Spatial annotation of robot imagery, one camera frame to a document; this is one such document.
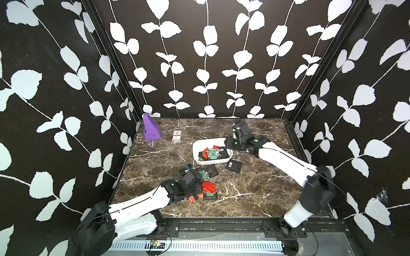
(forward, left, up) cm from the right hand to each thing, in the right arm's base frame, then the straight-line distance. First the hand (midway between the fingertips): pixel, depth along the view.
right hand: (224, 139), depth 85 cm
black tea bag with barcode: (-5, -7, -19) cm, 21 cm away
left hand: (-20, +12, -12) cm, 26 cm away
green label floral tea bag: (-12, +11, -18) cm, 25 cm away
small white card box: (+16, +31, -16) cm, 39 cm away
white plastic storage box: (+8, +14, -17) cm, 23 cm away
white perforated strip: (-46, +12, -19) cm, 51 cm away
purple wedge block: (+15, +46, -9) cm, 49 cm away
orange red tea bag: (-19, +9, -17) cm, 27 cm away
